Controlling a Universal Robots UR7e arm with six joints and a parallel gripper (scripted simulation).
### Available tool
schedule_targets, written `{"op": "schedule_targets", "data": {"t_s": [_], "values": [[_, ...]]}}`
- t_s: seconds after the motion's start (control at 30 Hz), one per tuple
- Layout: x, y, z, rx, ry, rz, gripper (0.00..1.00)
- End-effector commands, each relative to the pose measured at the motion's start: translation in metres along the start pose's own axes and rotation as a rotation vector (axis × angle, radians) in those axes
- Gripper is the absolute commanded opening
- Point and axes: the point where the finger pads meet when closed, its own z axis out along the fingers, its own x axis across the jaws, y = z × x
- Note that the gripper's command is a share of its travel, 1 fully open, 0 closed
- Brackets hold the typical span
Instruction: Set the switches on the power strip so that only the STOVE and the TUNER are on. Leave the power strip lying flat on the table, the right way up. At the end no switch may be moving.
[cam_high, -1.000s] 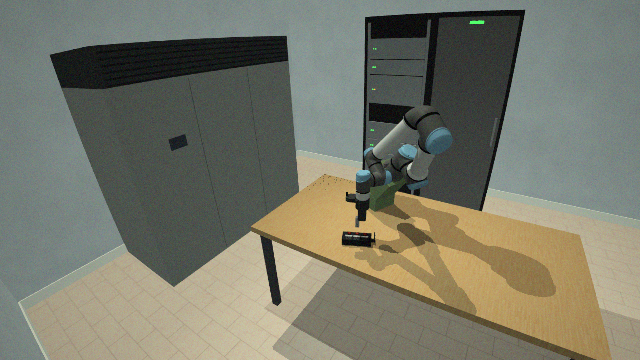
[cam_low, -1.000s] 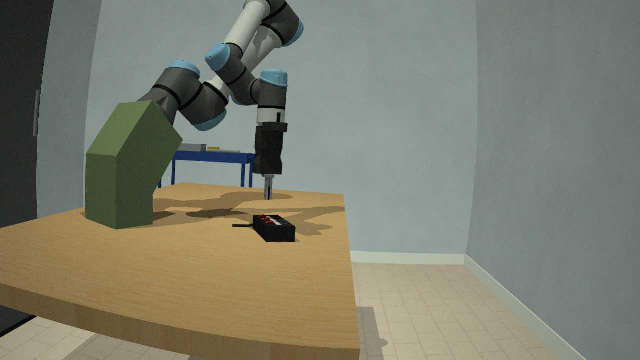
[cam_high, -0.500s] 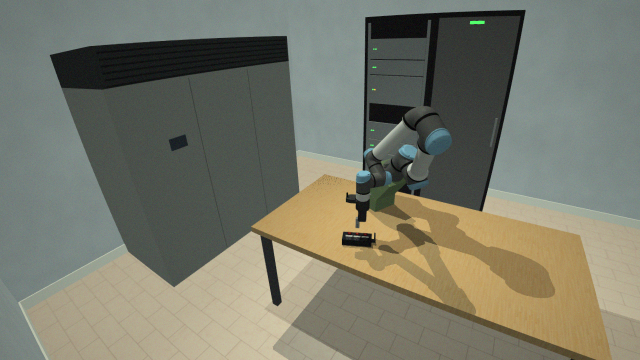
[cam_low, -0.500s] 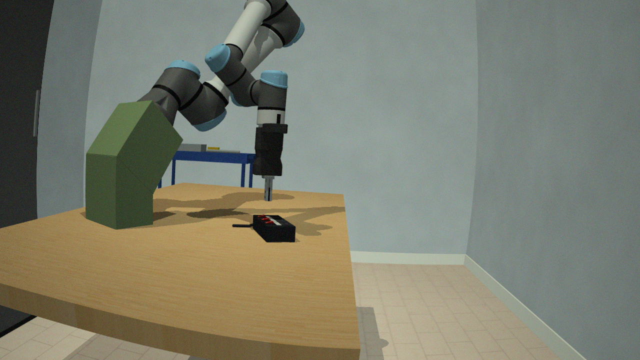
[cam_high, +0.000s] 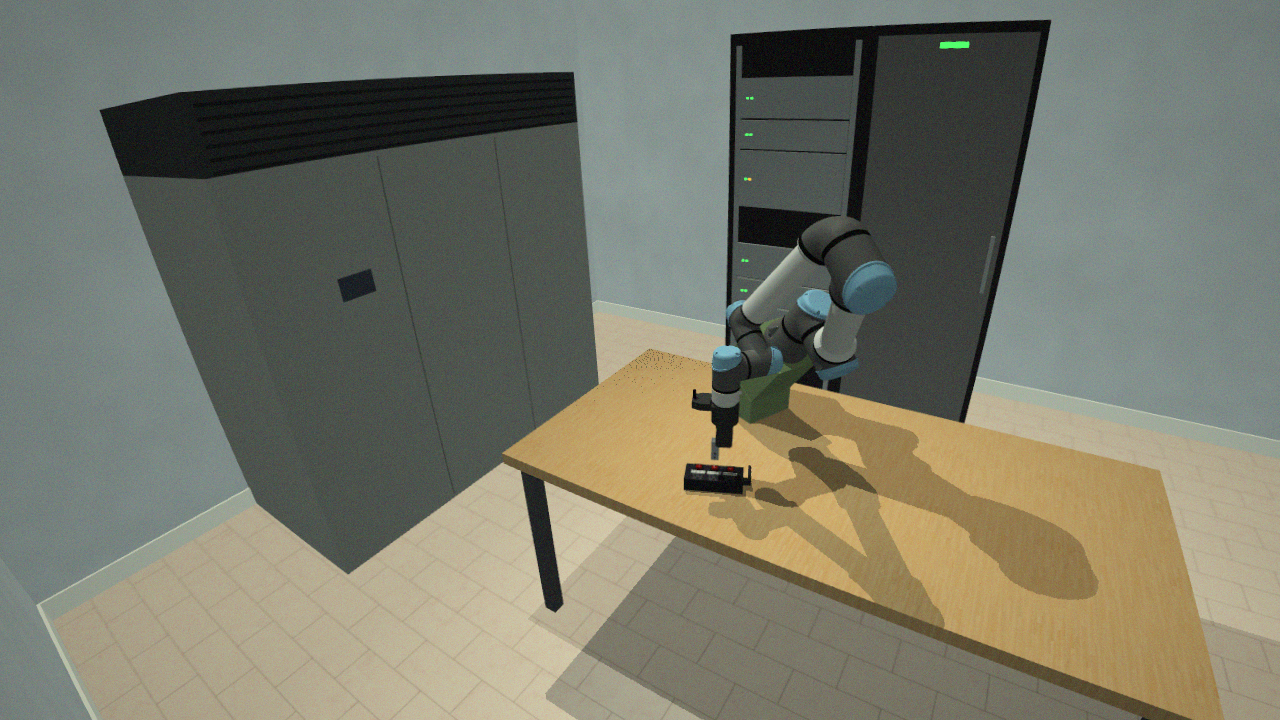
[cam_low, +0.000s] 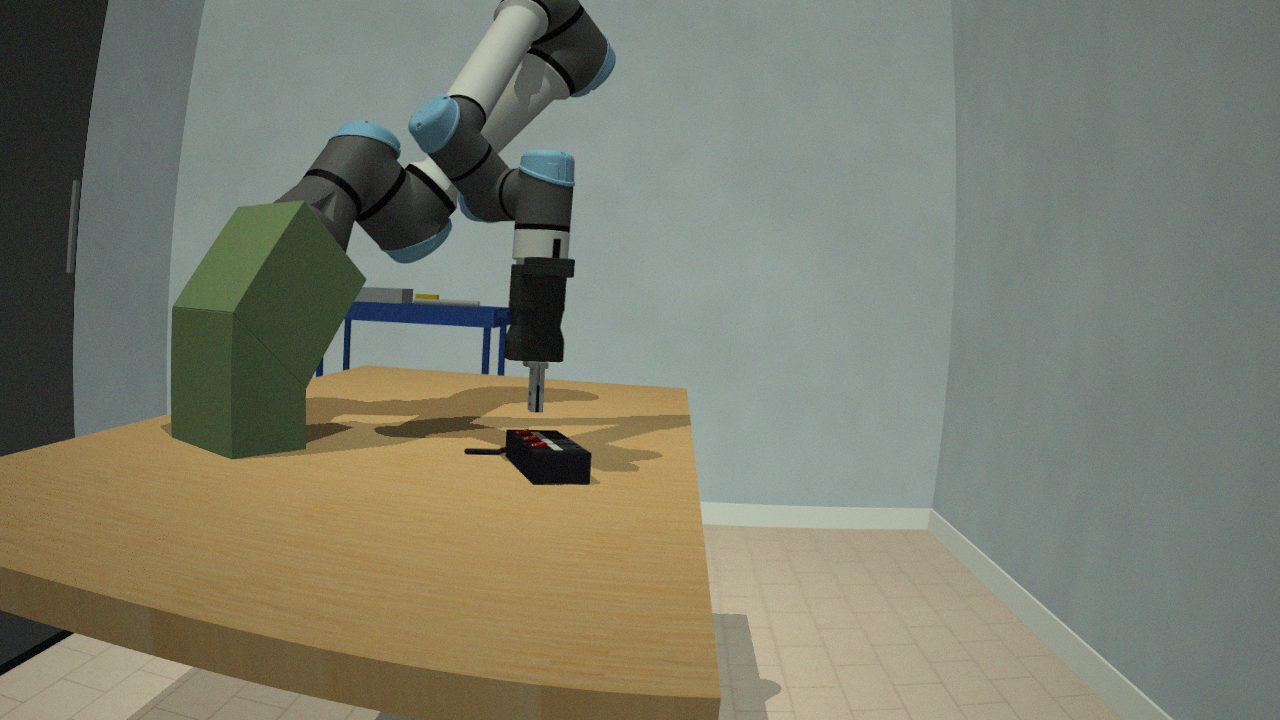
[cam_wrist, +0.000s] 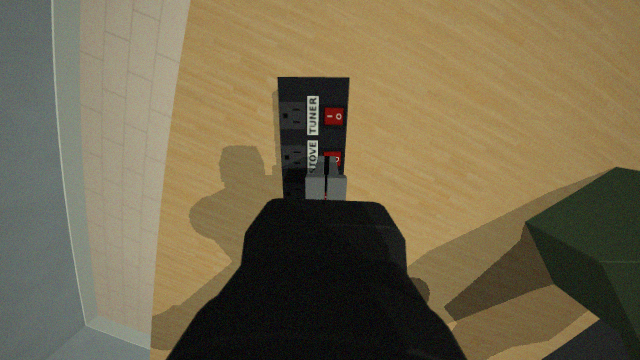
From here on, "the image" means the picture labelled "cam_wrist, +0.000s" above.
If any black power strip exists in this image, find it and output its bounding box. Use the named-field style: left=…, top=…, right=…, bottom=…
left=277, top=77, right=349, bottom=199

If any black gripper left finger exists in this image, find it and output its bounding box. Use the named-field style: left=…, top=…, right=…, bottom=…
left=305, top=156, right=327, bottom=200

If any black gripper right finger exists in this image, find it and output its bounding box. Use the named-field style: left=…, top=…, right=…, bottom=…
left=326, top=156, right=347, bottom=201

